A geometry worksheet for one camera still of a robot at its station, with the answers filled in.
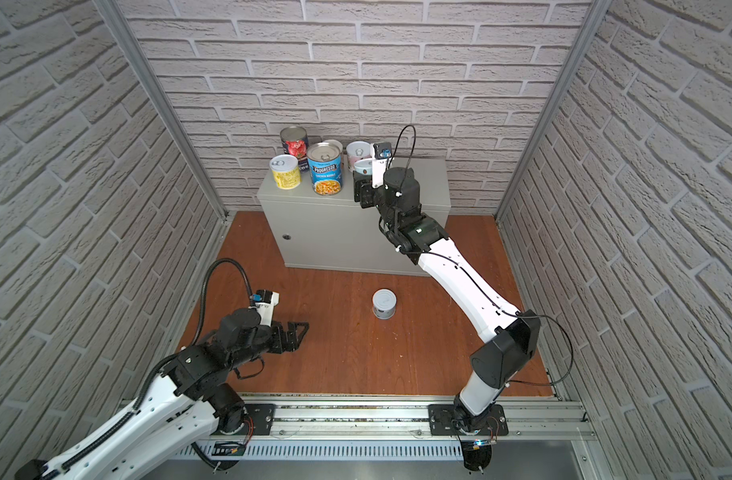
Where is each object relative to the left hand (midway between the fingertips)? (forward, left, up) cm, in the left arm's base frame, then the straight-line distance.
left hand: (298, 322), depth 75 cm
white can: (+10, -23, -10) cm, 27 cm away
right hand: (+26, -19, +30) cm, 44 cm away
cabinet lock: (+28, +7, +2) cm, 29 cm away
